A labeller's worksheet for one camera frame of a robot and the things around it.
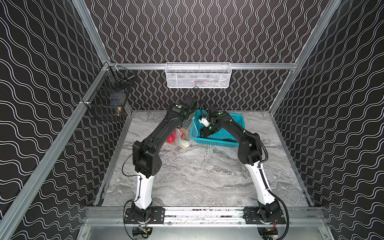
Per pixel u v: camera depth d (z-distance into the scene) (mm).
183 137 1030
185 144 945
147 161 510
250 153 639
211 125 898
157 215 742
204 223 733
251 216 733
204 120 953
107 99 950
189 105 676
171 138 978
